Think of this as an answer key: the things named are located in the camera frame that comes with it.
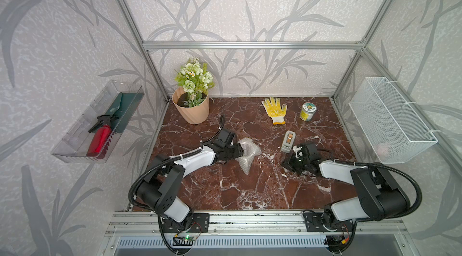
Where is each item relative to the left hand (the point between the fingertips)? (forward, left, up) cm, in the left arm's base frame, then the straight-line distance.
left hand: (242, 152), depth 89 cm
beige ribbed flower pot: (+19, +26, +11) cm, 34 cm away
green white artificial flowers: (+30, +24, +21) cm, 44 cm away
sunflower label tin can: (+25, -38, +3) cm, 46 cm away
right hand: (-3, -19, -4) cm, 20 cm away
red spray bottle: (-10, +47, +30) cm, 57 cm away
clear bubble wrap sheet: (-1, -4, +3) cm, 6 cm away
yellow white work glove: (+32, -21, -4) cm, 39 cm away
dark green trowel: (+5, +48, +27) cm, 56 cm away
